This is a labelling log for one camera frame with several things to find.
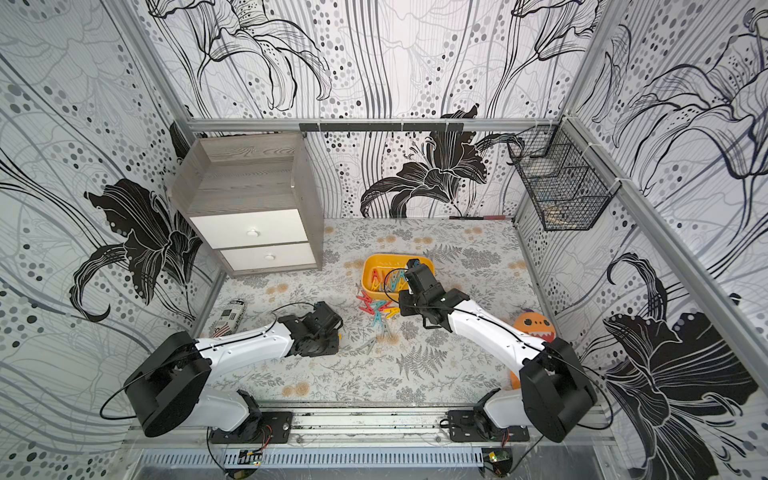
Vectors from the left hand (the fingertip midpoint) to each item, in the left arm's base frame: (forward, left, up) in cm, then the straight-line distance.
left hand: (335, 352), depth 87 cm
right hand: (+13, -21, +12) cm, 28 cm away
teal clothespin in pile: (+10, -12, +3) cm, 16 cm away
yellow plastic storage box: (+26, -13, +3) cm, 29 cm away
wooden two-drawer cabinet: (+34, +24, +30) cm, 51 cm away
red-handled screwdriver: (+58, -56, +1) cm, 80 cm away
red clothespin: (+26, -10, +3) cm, 28 cm away
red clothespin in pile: (+15, -11, +2) cm, 19 cm away
